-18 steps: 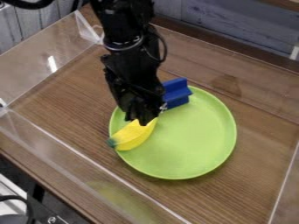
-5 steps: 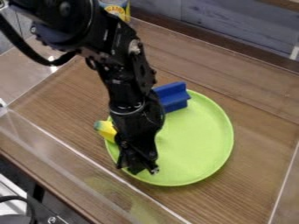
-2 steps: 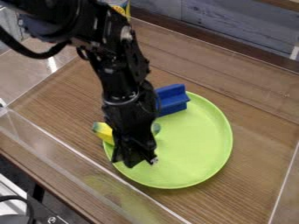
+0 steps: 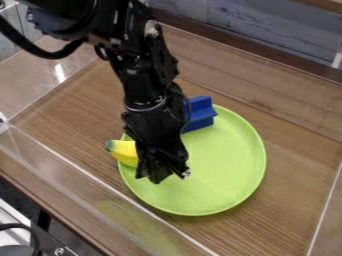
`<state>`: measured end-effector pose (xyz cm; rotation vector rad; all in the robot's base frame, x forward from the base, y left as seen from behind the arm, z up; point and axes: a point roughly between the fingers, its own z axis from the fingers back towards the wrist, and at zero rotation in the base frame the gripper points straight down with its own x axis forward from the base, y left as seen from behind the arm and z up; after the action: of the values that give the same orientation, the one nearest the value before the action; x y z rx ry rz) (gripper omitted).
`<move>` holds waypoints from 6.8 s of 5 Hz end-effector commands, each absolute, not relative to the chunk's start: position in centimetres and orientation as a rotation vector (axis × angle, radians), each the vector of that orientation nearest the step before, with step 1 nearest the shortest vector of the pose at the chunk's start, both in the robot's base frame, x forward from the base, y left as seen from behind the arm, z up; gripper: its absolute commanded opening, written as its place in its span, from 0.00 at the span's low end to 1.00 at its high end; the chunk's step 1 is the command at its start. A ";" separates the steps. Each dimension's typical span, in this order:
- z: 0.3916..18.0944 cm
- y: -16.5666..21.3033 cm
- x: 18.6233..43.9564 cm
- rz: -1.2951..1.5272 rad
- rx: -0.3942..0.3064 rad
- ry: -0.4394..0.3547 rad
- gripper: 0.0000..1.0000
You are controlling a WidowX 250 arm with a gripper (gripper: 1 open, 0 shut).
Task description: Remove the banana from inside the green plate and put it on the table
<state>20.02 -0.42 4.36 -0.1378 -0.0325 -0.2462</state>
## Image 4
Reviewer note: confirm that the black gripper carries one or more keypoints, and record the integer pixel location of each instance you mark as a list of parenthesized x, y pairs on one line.
[(156, 127)]

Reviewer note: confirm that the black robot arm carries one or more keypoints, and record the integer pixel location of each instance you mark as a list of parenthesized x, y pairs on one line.
[(126, 35)]

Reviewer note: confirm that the green round plate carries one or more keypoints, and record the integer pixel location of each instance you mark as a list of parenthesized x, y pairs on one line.
[(228, 164)]

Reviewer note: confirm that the yellow toy banana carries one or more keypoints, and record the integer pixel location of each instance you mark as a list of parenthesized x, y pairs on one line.
[(123, 151)]

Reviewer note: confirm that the blue plastic block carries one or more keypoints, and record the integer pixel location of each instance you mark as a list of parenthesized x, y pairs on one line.
[(200, 113)]

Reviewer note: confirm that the clear acrylic enclosure wall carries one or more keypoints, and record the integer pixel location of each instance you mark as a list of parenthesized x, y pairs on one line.
[(63, 104)]

